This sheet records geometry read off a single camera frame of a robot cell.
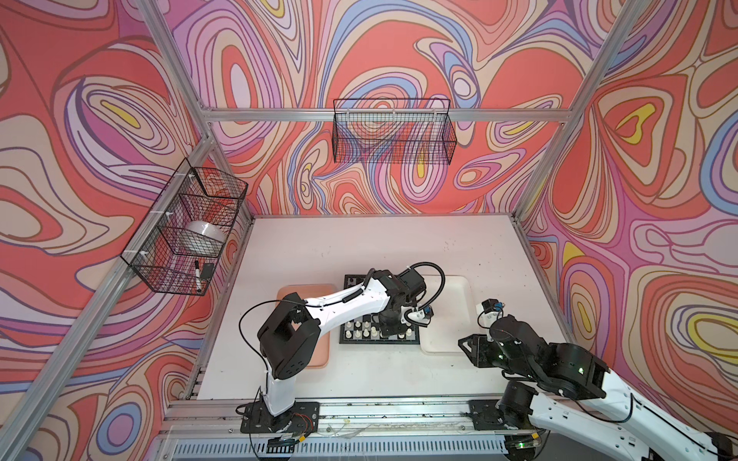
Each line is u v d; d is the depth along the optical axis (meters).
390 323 0.73
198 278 0.72
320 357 0.85
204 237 0.70
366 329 0.84
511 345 0.50
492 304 0.63
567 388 0.45
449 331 0.86
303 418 0.73
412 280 0.68
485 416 0.73
